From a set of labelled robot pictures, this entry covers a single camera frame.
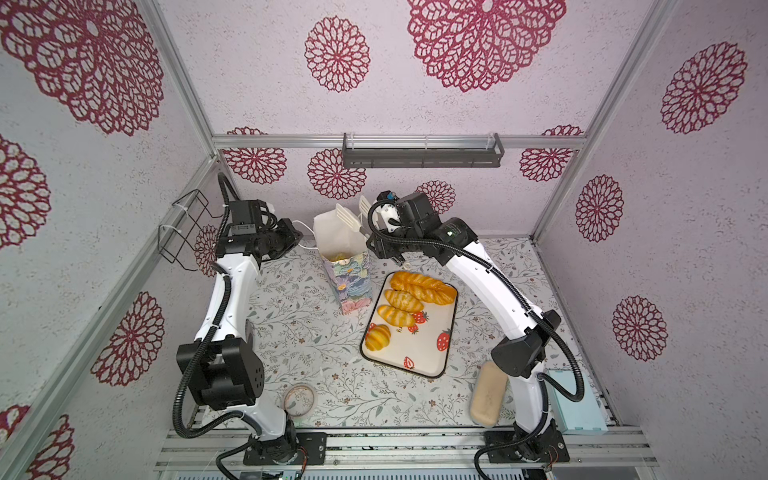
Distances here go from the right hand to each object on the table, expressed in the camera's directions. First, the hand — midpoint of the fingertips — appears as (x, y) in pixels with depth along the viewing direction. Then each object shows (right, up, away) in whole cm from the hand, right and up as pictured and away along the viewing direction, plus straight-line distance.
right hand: (374, 235), depth 75 cm
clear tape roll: (-21, -44, +6) cm, 50 cm away
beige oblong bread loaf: (+30, -41, +3) cm, 51 cm away
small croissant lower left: (+1, -29, +14) cm, 32 cm away
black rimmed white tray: (+14, -32, +15) cm, 39 cm away
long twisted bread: (+16, -15, +26) cm, 34 cm away
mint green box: (+52, -46, +1) cm, 69 cm away
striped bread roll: (+9, -19, +22) cm, 31 cm away
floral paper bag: (-8, -6, +5) cm, 11 cm away
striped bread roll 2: (+6, -24, +19) cm, 31 cm away
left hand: (-20, +1, +7) cm, 21 cm away
